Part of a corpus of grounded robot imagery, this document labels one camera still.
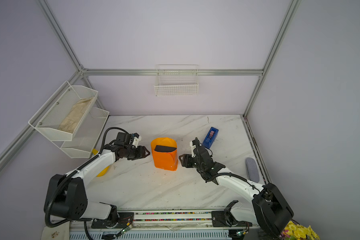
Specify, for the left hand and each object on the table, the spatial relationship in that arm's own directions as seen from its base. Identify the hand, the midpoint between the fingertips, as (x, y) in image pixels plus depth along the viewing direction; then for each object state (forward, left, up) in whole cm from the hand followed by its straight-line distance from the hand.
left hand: (145, 154), depth 86 cm
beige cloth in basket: (+7, +36, +19) cm, 42 cm away
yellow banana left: (-12, +14, +23) cm, 30 cm away
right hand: (-3, -22, +3) cm, 22 cm away
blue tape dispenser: (+16, -41, -5) cm, 44 cm away
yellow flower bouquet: (-39, -60, +16) cm, 73 cm away
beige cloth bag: (-37, +37, -10) cm, 53 cm away
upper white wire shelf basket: (+9, +40, +22) cm, 47 cm away
